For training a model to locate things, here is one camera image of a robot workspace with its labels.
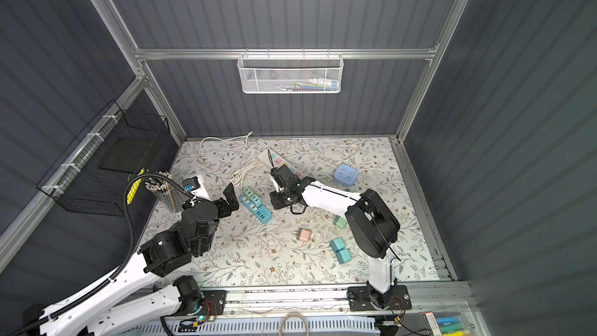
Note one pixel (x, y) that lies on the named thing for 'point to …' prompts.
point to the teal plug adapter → (256, 201)
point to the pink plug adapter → (305, 236)
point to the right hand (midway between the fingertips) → (275, 201)
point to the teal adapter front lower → (343, 256)
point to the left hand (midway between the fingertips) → (219, 190)
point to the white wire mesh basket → (290, 73)
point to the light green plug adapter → (247, 193)
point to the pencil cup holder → (171, 196)
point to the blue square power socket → (345, 174)
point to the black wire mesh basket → (92, 176)
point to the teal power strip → (261, 213)
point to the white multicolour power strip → (278, 161)
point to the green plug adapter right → (340, 222)
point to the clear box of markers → (456, 321)
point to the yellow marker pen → (134, 187)
